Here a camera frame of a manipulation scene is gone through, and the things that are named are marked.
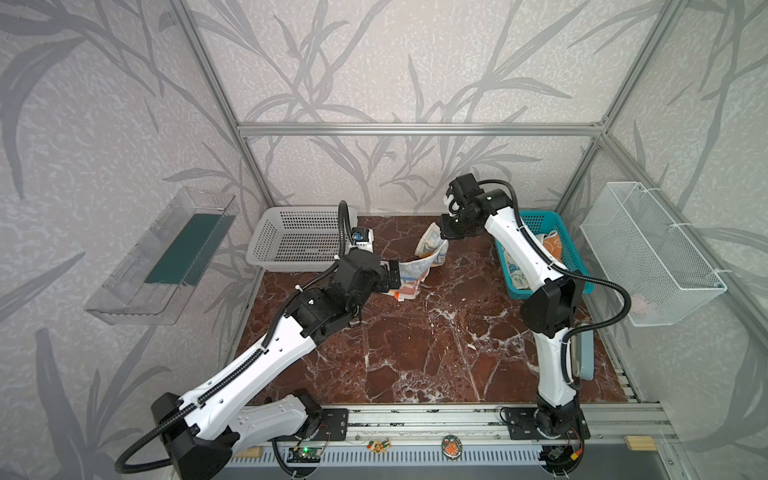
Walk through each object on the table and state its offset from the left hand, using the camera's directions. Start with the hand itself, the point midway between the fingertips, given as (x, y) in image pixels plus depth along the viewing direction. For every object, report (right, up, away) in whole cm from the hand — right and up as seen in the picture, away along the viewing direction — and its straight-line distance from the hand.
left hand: (387, 253), depth 71 cm
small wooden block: (+61, -46, 0) cm, 76 cm away
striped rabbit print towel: (+13, 0, +21) cm, 25 cm away
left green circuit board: (-20, -49, +1) cm, 53 cm away
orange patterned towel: (+55, +2, +31) cm, 63 cm away
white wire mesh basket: (+57, 0, -7) cm, 57 cm away
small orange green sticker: (-2, -46, -1) cm, 46 cm away
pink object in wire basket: (+62, -12, +1) cm, 63 cm away
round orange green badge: (+15, -46, 0) cm, 49 cm away
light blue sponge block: (+55, -28, +11) cm, 63 cm away
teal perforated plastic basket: (+55, +10, +41) cm, 69 cm away
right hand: (+16, +8, +18) cm, 25 cm away
